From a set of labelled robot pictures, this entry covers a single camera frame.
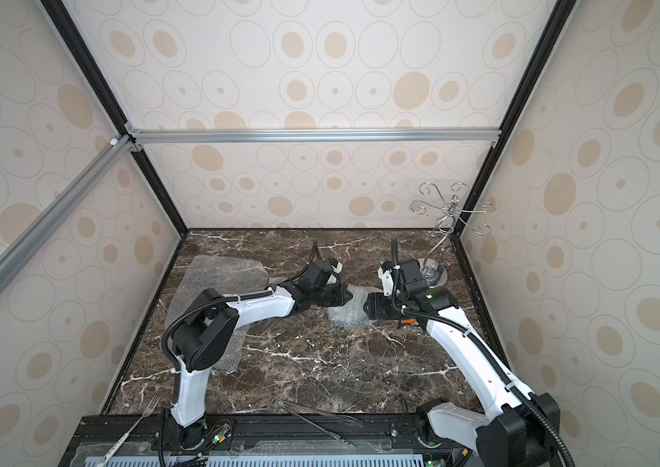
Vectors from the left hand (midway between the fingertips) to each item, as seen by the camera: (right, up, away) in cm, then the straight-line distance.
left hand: (362, 296), depth 89 cm
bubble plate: (-30, +4, +14) cm, 33 cm away
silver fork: (-58, -28, -11) cm, 65 cm away
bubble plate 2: (-3, -6, +3) cm, 7 cm away
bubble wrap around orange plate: (-48, +5, +16) cm, 51 cm away
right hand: (+5, -1, -10) cm, 11 cm away
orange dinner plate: (+8, -3, -23) cm, 25 cm away
